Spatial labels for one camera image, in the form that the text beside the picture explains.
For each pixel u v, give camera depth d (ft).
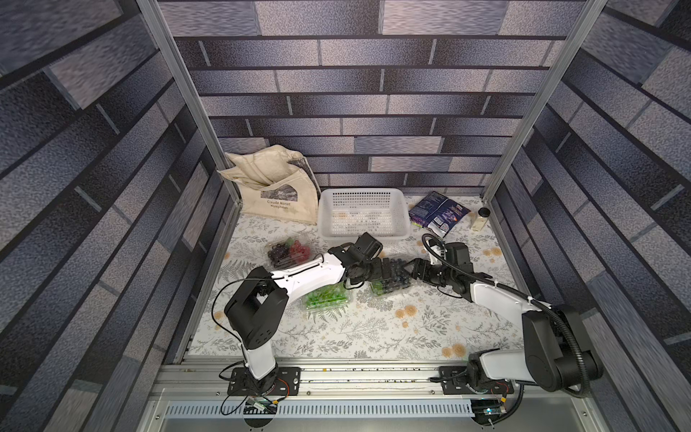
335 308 2.85
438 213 3.60
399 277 2.88
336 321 2.80
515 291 1.77
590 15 2.29
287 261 3.04
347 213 3.73
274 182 3.06
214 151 3.39
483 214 3.37
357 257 2.23
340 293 2.92
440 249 2.69
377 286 2.78
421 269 2.59
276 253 3.11
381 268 2.54
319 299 2.73
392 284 2.83
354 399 2.32
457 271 2.11
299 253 3.07
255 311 1.51
